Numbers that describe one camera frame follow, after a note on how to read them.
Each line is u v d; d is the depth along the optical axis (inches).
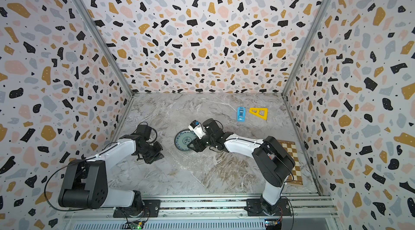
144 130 29.1
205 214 28.8
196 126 30.6
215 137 27.5
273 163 18.5
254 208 28.9
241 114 42.1
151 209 29.0
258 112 43.3
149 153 29.5
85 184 16.7
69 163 17.3
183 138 38.4
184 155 35.5
